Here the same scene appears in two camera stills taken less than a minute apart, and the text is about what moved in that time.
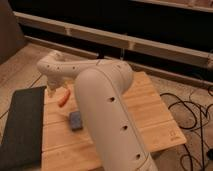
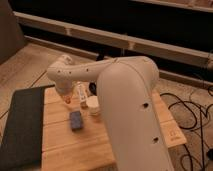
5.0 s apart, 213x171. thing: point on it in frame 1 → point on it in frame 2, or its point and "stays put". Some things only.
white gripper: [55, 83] → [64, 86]
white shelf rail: [166, 50] stays put
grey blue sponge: [75, 120] stays put
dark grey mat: [22, 145] stays put
